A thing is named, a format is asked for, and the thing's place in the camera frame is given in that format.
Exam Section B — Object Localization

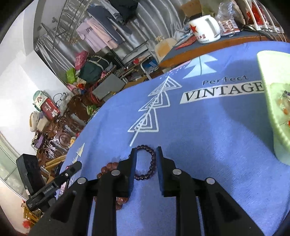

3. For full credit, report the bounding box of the dark green duffel bag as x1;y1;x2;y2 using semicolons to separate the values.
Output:
79;55;112;84

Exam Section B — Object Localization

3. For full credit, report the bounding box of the pink plastic bag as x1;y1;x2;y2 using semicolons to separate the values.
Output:
74;50;88;70

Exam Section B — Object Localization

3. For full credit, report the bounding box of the blue grey hanging garment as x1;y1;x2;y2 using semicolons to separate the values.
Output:
87;5;132;44

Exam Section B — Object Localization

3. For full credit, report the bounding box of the grey curtain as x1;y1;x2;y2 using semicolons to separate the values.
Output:
34;0;195;78

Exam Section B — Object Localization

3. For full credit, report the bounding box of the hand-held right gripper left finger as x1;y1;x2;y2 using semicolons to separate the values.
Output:
27;147;138;236

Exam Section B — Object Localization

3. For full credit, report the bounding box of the white enamel mug red star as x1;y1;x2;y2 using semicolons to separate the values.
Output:
188;14;222;44

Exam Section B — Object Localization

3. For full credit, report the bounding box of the dark hanging garment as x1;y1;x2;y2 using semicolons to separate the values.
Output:
110;0;139;20

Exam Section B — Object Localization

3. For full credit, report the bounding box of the blue and white shoe box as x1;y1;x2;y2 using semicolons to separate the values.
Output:
140;57;159;80

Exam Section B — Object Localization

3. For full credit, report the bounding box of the red booklet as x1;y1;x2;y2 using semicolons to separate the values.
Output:
175;36;198;51

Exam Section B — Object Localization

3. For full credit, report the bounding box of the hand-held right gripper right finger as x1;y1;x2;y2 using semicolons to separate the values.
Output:
156;146;265;236

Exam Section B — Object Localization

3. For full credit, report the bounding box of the white slatted rack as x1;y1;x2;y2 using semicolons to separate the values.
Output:
239;0;286;33

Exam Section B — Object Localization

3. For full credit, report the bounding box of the clear plastic snack packet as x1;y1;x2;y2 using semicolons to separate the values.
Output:
215;2;241;37

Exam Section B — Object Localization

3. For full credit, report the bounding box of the brown wooden bead bracelet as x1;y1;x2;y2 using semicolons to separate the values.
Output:
96;162;129;205

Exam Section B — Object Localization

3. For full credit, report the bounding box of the carved dark wooden furniture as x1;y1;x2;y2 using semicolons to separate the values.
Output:
36;95;100;165

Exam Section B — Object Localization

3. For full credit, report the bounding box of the cream and orange bag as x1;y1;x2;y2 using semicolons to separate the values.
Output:
155;37;177;63

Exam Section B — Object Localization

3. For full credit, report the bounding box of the grey flat box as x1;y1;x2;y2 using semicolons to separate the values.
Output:
92;73;127;102

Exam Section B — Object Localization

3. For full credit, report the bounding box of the metal clothes rack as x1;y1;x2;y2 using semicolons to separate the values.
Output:
52;0;93;49

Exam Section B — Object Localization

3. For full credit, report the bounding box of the light green plastic tray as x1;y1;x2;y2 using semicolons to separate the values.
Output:
257;51;290;166

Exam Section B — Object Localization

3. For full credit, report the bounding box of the red and white box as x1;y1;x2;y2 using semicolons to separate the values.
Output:
41;98;61;119

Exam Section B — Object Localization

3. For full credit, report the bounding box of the cardboard box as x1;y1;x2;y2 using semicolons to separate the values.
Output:
180;0;202;17

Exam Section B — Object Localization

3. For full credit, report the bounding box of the bright green bag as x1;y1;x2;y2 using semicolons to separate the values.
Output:
66;68;77;84

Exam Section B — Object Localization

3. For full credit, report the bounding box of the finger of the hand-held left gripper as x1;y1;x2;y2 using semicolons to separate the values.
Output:
53;161;82;189

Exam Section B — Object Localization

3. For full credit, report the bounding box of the blue topped wooden desk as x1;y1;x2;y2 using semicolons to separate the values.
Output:
158;28;290;68

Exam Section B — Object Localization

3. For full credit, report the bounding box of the dark purple bead bracelet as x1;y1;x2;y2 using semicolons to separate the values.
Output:
128;145;157;181

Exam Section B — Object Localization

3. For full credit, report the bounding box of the pink hanging shirt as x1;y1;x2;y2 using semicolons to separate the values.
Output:
76;18;119;53

